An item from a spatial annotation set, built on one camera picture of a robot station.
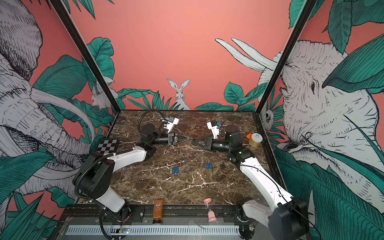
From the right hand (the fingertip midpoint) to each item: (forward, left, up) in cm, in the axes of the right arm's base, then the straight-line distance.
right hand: (195, 142), depth 69 cm
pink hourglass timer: (-27, -9, -26) cm, 38 cm away
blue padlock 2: (0, -9, -27) cm, 29 cm away
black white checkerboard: (+12, +58, -24) cm, 64 cm away
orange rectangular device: (-25, +18, -24) cm, 39 cm away
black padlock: (+2, -17, -29) cm, 34 cm away
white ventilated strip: (-32, +40, -31) cm, 60 cm away
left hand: (+2, +3, -1) cm, 3 cm away
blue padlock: (-3, +12, -27) cm, 30 cm away
